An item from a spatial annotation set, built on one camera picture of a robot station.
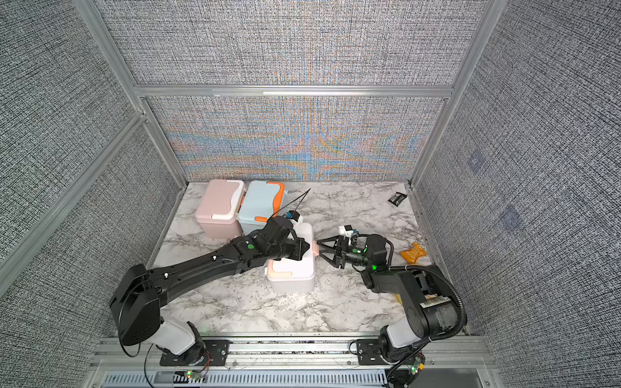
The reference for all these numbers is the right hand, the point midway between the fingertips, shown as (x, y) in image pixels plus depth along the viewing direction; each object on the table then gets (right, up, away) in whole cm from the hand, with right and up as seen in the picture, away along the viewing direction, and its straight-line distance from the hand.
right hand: (318, 243), depth 78 cm
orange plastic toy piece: (+38, -7, +17) cm, 42 cm away
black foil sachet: (+38, +15, +34) cm, 53 cm away
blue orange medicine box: (-21, +14, +17) cm, 31 cm away
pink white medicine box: (-38, +11, +14) cm, 42 cm away
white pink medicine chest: (-8, -10, -3) cm, 13 cm away
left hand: (-1, -2, +1) cm, 2 cm away
